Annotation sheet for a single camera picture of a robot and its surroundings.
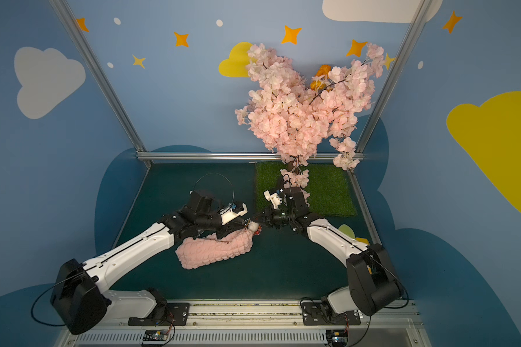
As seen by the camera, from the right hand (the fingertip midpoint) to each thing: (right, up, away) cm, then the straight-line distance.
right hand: (254, 216), depth 79 cm
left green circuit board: (-33, -39, -8) cm, 52 cm away
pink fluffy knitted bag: (-23, -14, 0) cm, 27 cm away
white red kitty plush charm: (0, -5, +5) cm, 7 cm away
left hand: (-4, 0, -2) cm, 5 cm away
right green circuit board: (+29, -40, -8) cm, 50 cm away
